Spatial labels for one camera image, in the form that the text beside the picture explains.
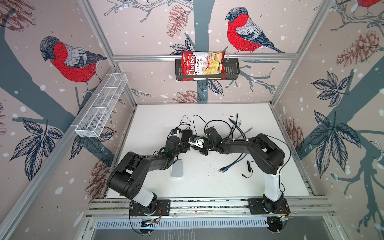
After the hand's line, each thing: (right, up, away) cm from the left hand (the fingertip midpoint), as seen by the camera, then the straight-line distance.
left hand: (185, 142), depth 92 cm
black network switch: (0, +4, +8) cm, 9 cm away
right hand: (+5, -4, +2) cm, 6 cm away
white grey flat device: (-4, -14, -8) cm, 17 cm away
